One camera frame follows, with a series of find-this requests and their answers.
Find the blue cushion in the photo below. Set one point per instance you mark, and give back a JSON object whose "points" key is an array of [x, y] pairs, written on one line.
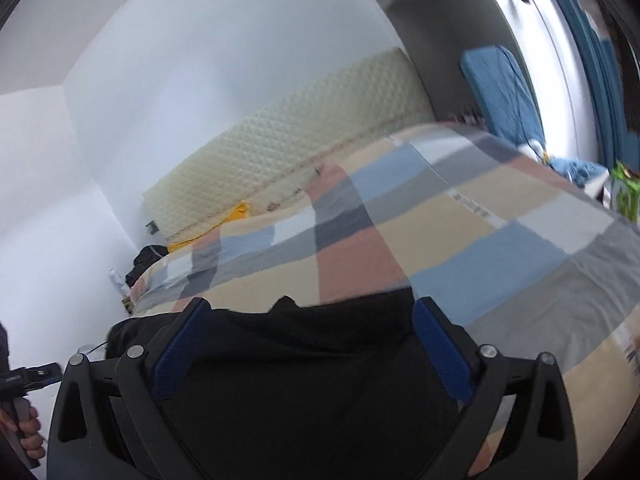
{"points": [[500, 95]]}

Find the yellow cloth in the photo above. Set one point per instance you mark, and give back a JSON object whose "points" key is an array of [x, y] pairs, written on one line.
{"points": [[235, 215]]}

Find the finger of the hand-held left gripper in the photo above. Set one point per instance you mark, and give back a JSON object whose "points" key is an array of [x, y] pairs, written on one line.
{"points": [[49, 374]]}

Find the checkered bed quilt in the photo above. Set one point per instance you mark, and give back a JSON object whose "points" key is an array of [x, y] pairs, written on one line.
{"points": [[475, 240]]}

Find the cream quilted headboard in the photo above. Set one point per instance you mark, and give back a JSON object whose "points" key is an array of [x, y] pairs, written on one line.
{"points": [[300, 145]]}

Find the green plastic bag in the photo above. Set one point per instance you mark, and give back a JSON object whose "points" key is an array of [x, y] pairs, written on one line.
{"points": [[625, 190]]}

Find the black puffer jacket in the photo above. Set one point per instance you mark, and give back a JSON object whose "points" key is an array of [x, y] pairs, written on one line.
{"points": [[300, 385]]}

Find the white spray bottle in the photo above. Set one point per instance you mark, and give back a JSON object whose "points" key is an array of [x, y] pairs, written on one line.
{"points": [[116, 280]]}

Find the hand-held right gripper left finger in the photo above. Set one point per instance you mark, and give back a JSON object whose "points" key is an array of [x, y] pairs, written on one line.
{"points": [[175, 355]]}

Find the blue crumpled cloth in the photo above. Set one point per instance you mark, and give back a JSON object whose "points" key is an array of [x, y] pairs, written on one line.
{"points": [[575, 170]]}

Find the black bag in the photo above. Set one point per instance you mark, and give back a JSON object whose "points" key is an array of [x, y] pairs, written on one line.
{"points": [[145, 260]]}

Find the grey white wardrobe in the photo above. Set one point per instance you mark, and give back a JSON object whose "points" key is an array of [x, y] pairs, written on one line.
{"points": [[450, 25]]}

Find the person's left hand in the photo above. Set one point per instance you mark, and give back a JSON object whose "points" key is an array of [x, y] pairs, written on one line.
{"points": [[30, 427]]}

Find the blue curtain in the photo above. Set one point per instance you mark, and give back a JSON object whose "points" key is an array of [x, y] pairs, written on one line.
{"points": [[595, 60]]}

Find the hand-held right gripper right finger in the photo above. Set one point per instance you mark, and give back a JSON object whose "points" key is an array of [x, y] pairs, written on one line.
{"points": [[445, 355]]}

